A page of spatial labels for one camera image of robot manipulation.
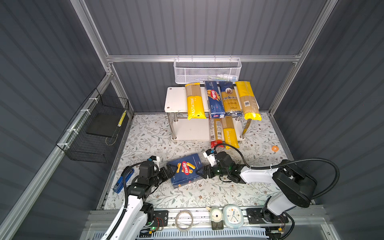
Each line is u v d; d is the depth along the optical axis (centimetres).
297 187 45
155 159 77
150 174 65
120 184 81
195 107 74
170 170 72
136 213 53
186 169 83
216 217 68
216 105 71
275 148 100
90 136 72
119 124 77
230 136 96
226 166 68
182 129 103
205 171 75
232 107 73
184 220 75
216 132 96
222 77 92
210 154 79
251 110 71
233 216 72
